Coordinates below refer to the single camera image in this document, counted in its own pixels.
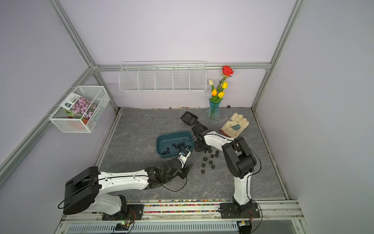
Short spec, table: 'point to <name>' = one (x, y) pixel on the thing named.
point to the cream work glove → (235, 126)
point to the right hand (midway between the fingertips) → (200, 146)
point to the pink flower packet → (77, 106)
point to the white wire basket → (66, 122)
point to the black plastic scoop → (190, 118)
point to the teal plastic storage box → (170, 145)
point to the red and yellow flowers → (218, 94)
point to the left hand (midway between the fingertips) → (189, 163)
